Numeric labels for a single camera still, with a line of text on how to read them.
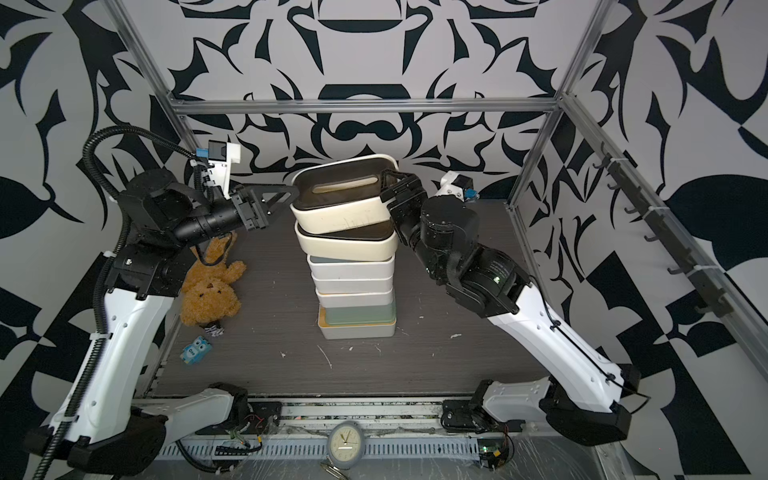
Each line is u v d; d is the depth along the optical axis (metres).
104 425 0.36
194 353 0.83
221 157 0.47
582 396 0.38
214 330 0.85
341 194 0.54
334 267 0.60
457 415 0.74
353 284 0.63
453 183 0.49
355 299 0.68
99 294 0.39
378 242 0.55
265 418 0.73
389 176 0.51
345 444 0.67
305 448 0.71
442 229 0.35
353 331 0.85
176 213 0.41
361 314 0.79
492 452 0.71
